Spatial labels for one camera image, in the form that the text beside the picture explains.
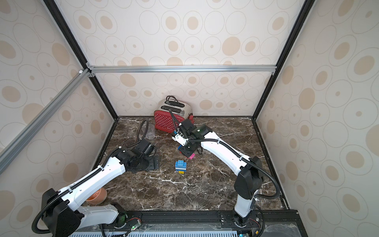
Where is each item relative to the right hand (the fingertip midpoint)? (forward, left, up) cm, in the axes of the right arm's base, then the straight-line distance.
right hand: (191, 148), depth 82 cm
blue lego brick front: (-7, +6, -11) cm, 15 cm away
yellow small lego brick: (-7, +6, -16) cm, 18 cm away
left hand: (-9, +18, -3) cm, 21 cm away
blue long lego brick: (-7, +4, -7) cm, 11 cm away
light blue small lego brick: (-5, +6, -6) cm, 10 cm away
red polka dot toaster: (+28, +16, 0) cm, 32 cm away
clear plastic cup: (+22, +31, -12) cm, 40 cm away
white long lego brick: (-7, +6, -10) cm, 14 cm away
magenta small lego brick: (-8, -1, +6) cm, 10 cm away
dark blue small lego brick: (-5, +5, +10) cm, 12 cm away
